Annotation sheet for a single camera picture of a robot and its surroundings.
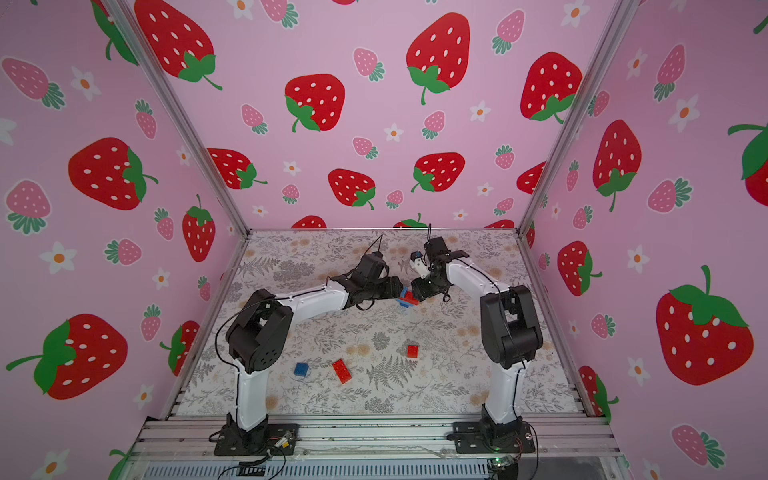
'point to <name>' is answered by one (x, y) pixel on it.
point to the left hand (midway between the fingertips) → (398, 289)
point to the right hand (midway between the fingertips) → (430, 290)
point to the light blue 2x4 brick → (404, 303)
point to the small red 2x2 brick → (412, 351)
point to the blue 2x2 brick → (301, 369)
